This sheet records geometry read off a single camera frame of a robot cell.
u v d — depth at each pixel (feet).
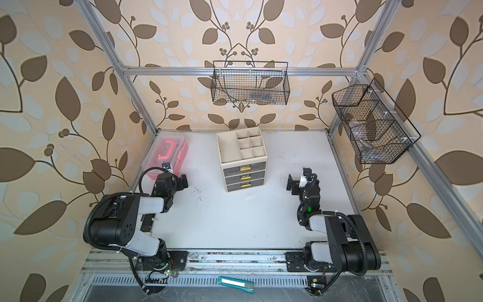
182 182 2.91
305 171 2.49
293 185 2.69
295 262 2.42
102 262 2.50
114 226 1.48
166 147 3.30
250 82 3.15
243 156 2.66
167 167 2.75
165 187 2.42
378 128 2.42
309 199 2.19
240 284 2.28
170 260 2.42
